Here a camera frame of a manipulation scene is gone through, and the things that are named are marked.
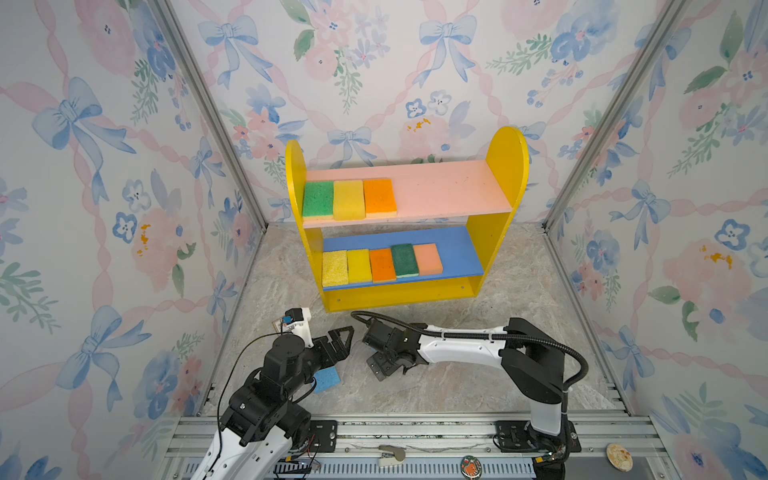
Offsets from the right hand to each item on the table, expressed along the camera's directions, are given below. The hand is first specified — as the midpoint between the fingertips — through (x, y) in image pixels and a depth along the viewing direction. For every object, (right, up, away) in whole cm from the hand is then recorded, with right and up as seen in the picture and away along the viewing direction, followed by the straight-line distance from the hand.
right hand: (384, 355), depth 87 cm
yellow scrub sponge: (-7, +26, +1) cm, 27 cm away
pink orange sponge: (+13, +28, +3) cm, 31 cm away
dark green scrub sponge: (+6, +27, +4) cm, 28 cm away
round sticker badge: (+20, -21, -17) cm, 33 cm away
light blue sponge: (-16, -5, -5) cm, 17 cm away
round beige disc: (+56, -20, -15) cm, 62 cm away
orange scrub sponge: (-1, +26, +1) cm, 26 cm away
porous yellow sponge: (-14, +25, +1) cm, 29 cm away
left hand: (-10, +11, -15) cm, 21 cm away
